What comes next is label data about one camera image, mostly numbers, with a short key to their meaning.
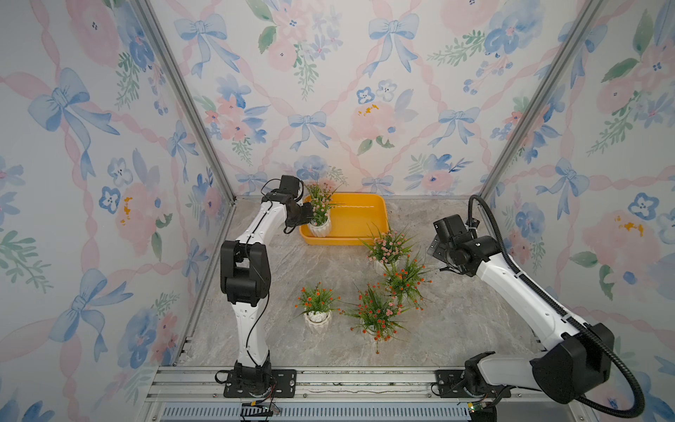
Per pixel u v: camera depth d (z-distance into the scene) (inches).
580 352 15.5
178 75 32.1
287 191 30.8
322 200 35.9
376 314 28.3
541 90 33.2
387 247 33.7
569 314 16.7
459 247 23.4
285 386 29.3
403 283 31.6
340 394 28.8
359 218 46.1
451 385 29.4
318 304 29.0
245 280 21.3
